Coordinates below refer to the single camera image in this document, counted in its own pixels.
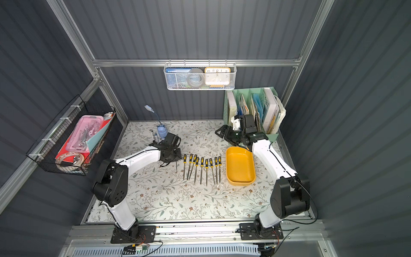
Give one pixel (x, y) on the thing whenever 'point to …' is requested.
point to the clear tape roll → (80, 163)
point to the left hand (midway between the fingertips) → (177, 155)
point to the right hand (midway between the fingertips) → (224, 133)
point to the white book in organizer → (271, 108)
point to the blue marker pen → (156, 137)
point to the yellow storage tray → (240, 167)
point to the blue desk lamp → (162, 129)
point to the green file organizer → (263, 103)
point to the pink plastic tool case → (84, 128)
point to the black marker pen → (151, 130)
